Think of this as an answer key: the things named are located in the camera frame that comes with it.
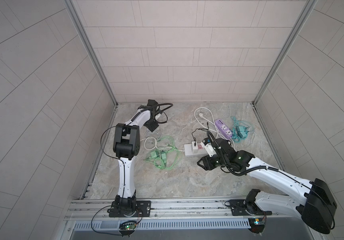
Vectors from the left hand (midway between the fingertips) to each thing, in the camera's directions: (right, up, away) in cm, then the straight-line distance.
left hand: (150, 121), depth 102 cm
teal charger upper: (+61, -5, -3) cm, 61 cm away
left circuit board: (-2, -44, -38) cm, 58 cm away
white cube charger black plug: (+29, -13, -18) cm, 36 cm away
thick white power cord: (-2, -11, -8) cm, 14 cm away
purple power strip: (+50, -5, -3) cm, 50 cm away
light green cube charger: (+5, -19, -17) cm, 25 cm away
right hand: (+31, -21, -26) cm, 45 cm away
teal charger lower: (+61, -8, -6) cm, 62 cm away
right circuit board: (+56, -46, -35) cm, 80 cm away
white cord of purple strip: (+36, +4, +6) cm, 36 cm away
